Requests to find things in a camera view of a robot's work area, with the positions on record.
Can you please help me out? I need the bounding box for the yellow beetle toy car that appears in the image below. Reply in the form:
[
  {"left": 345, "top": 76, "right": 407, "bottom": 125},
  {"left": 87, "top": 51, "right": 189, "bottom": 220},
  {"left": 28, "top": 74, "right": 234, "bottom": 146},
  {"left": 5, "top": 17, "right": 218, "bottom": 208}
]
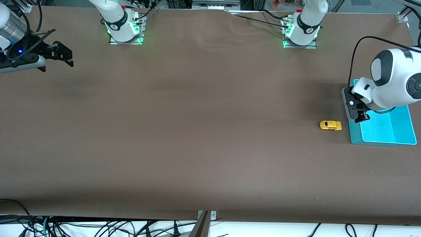
[{"left": 319, "top": 120, "right": 342, "bottom": 131}]

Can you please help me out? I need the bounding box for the teal plastic bin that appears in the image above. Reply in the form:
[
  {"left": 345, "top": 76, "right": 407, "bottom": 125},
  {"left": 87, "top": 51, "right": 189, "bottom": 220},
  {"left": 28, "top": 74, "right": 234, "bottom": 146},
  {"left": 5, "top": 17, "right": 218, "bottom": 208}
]
[{"left": 349, "top": 79, "right": 417, "bottom": 146}]

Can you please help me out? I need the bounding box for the grey power strip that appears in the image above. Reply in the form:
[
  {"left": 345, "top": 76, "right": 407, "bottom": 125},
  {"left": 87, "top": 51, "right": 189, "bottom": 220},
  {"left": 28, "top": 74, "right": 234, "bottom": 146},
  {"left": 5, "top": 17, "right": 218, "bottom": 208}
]
[{"left": 192, "top": 0, "right": 241, "bottom": 10}]

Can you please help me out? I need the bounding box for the grey slanted metal bar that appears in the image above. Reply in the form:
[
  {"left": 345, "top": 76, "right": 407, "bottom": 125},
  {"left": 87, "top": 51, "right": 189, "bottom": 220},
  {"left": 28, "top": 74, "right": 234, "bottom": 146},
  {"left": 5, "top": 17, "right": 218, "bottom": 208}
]
[{"left": 189, "top": 211, "right": 211, "bottom": 237}]

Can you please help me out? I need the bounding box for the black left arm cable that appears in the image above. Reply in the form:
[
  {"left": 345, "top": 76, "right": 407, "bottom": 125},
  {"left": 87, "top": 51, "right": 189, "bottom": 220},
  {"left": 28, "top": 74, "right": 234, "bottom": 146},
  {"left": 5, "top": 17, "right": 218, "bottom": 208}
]
[{"left": 348, "top": 36, "right": 421, "bottom": 87}]

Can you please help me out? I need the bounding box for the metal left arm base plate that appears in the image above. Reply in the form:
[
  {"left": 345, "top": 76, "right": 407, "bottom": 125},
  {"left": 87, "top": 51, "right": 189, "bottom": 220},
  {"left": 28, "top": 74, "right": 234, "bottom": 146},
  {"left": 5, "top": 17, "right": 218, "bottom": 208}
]
[{"left": 282, "top": 18, "right": 318, "bottom": 49}]

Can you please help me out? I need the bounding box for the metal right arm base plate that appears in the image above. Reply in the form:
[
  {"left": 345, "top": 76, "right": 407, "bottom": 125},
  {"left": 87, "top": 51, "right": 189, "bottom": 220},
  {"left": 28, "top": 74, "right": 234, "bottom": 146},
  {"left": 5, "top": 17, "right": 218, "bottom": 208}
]
[{"left": 109, "top": 15, "right": 145, "bottom": 45}]

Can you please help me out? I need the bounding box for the black base cable bundle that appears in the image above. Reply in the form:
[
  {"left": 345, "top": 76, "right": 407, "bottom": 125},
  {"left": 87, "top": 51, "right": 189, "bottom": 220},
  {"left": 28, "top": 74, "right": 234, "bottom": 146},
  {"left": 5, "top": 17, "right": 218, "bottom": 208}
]
[{"left": 127, "top": 0, "right": 158, "bottom": 21}]

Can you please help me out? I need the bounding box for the aluminium frame profile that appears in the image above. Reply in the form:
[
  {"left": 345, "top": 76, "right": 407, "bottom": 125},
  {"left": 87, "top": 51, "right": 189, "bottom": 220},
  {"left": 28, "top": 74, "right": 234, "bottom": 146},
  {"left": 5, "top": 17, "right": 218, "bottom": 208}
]
[{"left": 396, "top": 0, "right": 421, "bottom": 23}]

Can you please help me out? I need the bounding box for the black cable across table edge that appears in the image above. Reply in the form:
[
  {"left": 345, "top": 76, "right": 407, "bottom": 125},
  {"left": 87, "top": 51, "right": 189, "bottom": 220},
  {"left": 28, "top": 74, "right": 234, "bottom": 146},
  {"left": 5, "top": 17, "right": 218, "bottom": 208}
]
[{"left": 227, "top": 9, "right": 290, "bottom": 29}]

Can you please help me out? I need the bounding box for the black looping floor cable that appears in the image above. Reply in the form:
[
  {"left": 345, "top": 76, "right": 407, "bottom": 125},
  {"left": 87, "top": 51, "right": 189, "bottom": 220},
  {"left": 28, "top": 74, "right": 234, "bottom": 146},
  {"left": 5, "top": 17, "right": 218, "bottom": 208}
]
[{"left": 0, "top": 198, "right": 33, "bottom": 237}]

